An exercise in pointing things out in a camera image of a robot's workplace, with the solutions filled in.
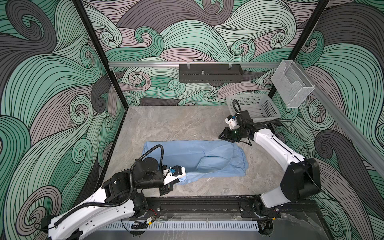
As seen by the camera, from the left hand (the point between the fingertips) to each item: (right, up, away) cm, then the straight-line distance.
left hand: (183, 177), depth 62 cm
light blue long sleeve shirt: (+10, +1, +26) cm, 28 cm away
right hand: (+21, +14, +22) cm, 33 cm away
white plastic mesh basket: (+61, +34, +57) cm, 90 cm away
